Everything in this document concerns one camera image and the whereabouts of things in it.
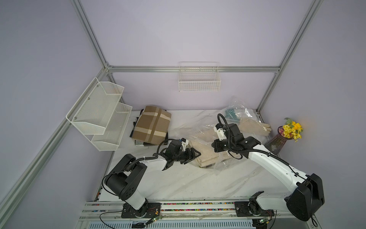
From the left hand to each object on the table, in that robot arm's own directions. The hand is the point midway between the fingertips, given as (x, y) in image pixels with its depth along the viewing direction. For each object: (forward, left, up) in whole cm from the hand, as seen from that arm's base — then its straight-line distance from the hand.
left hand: (197, 157), depth 86 cm
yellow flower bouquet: (+8, -51, +18) cm, 54 cm away
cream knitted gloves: (+28, -45, -5) cm, 53 cm away
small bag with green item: (+38, -32, +3) cm, 50 cm away
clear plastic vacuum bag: (+10, -1, +8) cm, 12 cm away
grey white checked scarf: (+13, +40, -5) cm, 42 cm away
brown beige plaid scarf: (+23, +31, +2) cm, 39 cm away
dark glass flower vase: (+7, -49, +5) cm, 49 cm away
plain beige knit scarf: (+2, -7, -2) cm, 7 cm away
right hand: (+3, -9, +8) cm, 12 cm away
